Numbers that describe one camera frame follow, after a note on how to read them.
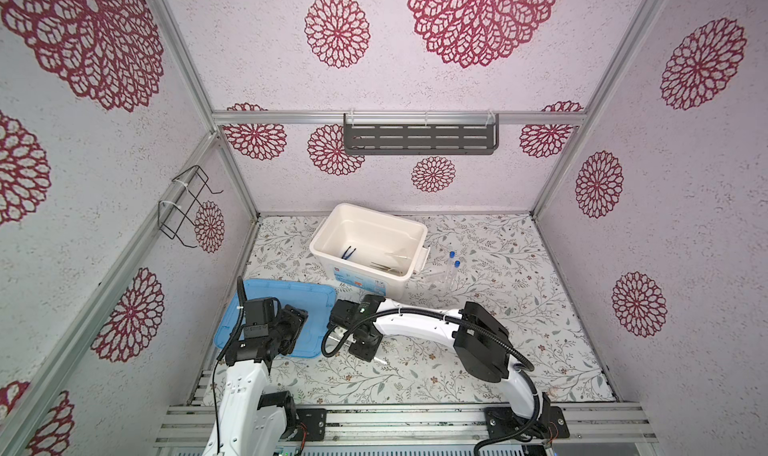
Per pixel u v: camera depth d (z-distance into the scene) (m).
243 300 0.61
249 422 0.47
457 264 0.87
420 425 0.76
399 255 1.04
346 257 1.07
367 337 0.64
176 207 0.75
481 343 0.51
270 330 0.68
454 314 0.53
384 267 1.04
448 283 1.03
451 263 0.89
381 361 0.85
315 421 0.74
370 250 1.07
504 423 0.74
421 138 1.00
